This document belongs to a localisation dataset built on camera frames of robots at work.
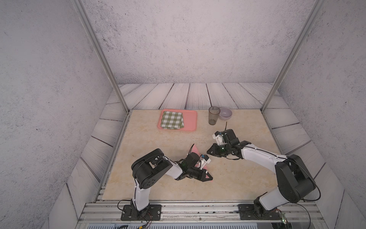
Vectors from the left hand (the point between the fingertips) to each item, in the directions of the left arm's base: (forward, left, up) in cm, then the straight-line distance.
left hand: (213, 181), depth 82 cm
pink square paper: (+20, +10, +2) cm, 22 cm away
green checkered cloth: (+47, +26, 0) cm, 54 cm away
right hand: (+15, +2, +7) cm, 16 cm away
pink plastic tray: (+49, +12, -2) cm, 50 cm away
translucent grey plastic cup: (+43, -5, +10) cm, 45 cm away
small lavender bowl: (+52, -17, +2) cm, 55 cm away
